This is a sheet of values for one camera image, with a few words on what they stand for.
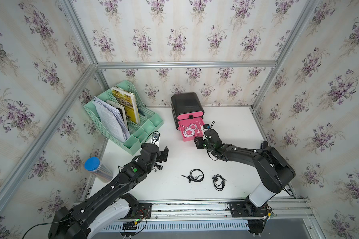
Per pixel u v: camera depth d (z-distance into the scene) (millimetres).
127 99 922
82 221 396
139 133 925
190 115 951
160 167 881
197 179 833
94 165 689
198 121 1012
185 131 956
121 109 919
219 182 822
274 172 459
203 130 839
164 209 749
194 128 966
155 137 654
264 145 944
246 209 662
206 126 824
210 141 719
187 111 930
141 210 730
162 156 692
